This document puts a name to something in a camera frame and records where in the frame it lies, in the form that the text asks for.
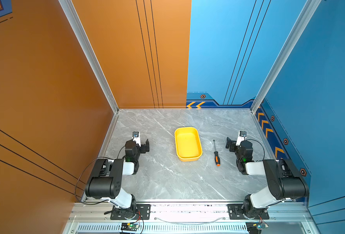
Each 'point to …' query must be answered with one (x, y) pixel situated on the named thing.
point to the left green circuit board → (129, 226)
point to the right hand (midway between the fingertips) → (234, 138)
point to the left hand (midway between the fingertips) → (140, 138)
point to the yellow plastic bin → (188, 144)
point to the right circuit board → (253, 227)
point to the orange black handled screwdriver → (217, 159)
